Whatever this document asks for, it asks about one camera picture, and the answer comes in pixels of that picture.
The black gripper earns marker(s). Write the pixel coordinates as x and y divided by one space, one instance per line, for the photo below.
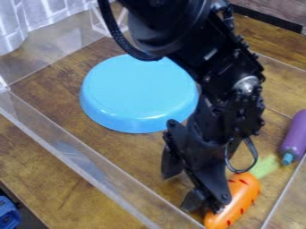
194 148

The orange toy carrot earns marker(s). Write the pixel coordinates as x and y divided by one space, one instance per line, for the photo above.
245 187

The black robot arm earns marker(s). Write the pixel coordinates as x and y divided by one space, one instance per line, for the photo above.
190 31

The blue upside-down tray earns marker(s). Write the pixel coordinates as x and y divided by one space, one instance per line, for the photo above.
133 96

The purple toy eggplant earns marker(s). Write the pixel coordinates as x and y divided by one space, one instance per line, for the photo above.
293 146

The blue object at corner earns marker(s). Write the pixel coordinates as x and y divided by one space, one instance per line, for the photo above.
10 216

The white curtain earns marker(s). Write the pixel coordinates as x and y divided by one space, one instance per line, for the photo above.
23 16

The clear acrylic corner bracket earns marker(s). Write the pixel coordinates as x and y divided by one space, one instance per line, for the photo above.
99 25

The clear acrylic enclosure wall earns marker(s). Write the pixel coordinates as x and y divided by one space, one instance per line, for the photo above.
89 178

